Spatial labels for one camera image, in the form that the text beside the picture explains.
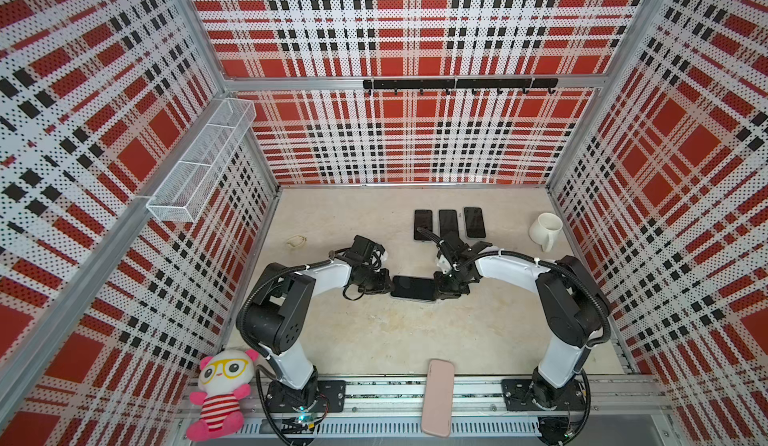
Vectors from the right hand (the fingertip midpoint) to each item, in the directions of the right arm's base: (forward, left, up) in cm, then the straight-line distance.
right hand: (438, 297), depth 88 cm
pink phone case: (-25, +2, -1) cm, 25 cm away
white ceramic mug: (+22, -37, +4) cm, 44 cm away
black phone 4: (+33, -17, -6) cm, 38 cm away
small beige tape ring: (+22, +48, -2) cm, 53 cm away
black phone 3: (+32, -7, -6) cm, 33 cm away
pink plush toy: (-22, +54, +5) cm, 58 cm away
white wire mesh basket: (+26, +78, +20) cm, 85 cm away
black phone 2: (+33, +3, -4) cm, 34 cm away
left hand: (+3, +14, -1) cm, 14 cm away
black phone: (+5, +7, -4) cm, 10 cm away
